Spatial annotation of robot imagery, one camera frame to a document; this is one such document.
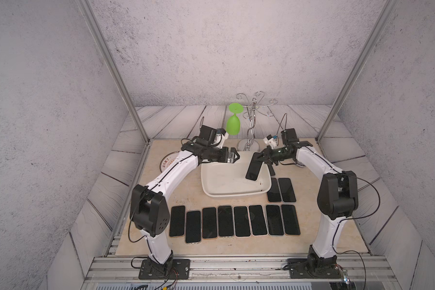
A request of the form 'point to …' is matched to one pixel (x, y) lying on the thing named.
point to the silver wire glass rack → (257, 103)
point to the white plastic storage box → (229, 179)
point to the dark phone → (273, 194)
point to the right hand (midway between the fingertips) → (256, 158)
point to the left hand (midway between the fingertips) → (234, 156)
